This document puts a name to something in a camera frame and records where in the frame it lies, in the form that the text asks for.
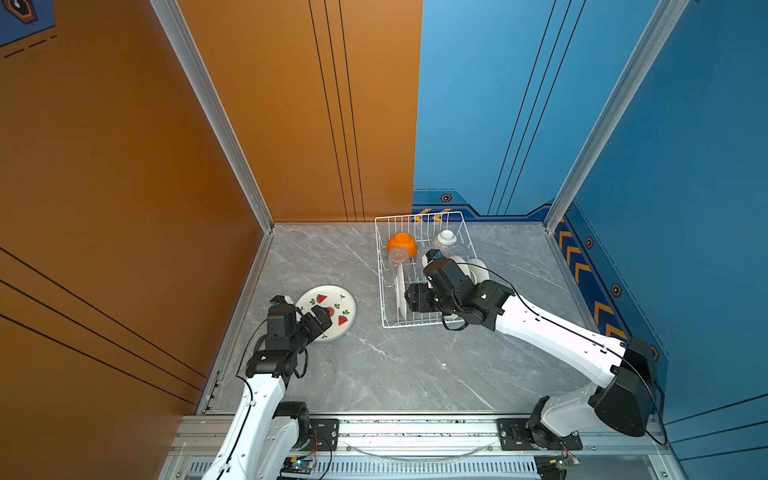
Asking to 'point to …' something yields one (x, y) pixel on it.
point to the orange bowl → (404, 240)
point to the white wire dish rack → (424, 227)
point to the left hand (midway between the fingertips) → (318, 315)
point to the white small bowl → (446, 237)
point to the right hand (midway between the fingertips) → (410, 295)
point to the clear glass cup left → (399, 255)
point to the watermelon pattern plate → (340, 305)
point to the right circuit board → (555, 466)
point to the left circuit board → (296, 467)
